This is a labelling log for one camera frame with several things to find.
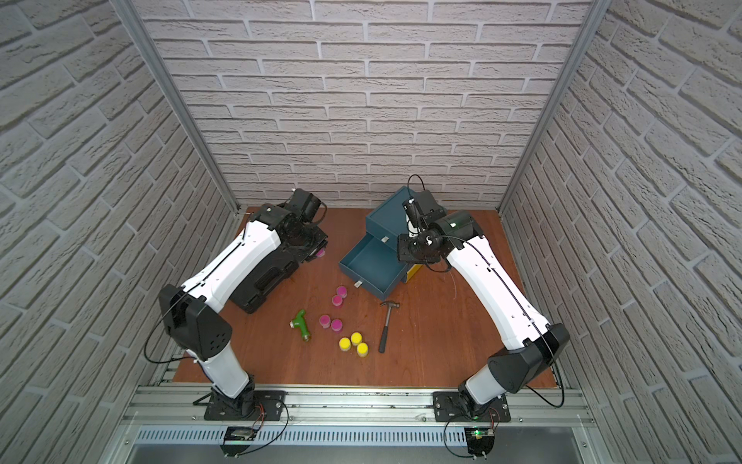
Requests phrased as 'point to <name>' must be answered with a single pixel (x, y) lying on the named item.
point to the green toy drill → (300, 324)
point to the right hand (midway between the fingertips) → (409, 253)
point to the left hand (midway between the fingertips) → (332, 242)
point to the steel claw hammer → (384, 337)
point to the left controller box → (237, 440)
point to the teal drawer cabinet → (387, 219)
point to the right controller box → (479, 440)
